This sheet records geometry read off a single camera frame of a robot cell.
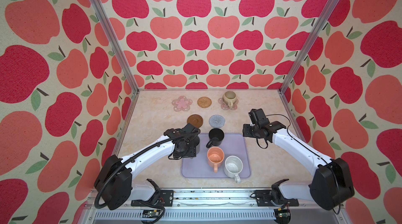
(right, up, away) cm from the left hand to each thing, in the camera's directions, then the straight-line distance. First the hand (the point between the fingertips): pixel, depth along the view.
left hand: (192, 155), depth 81 cm
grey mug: (+2, +6, +1) cm, 7 cm away
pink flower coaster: (-10, +28, +34) cm, 45 cm away
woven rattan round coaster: (+7, +29, +34) cm, 45 cm away
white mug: (+22, -6, +2) cm, 23 cm away
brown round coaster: (+1, +17, +23) cm, 29 cm away
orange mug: (+13, -2, +5) cm, 14 cm away
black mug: (+13, +9, +8) cm, 18 cm away
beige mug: (+24, +32, +28) cm, 49 cm away
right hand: (+32, +13, +5) cm, 35 cm away
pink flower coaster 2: (+25, +26, +23) cm, 43 cm away
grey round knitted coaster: (+15, +16, +23) cm, 31 cm away
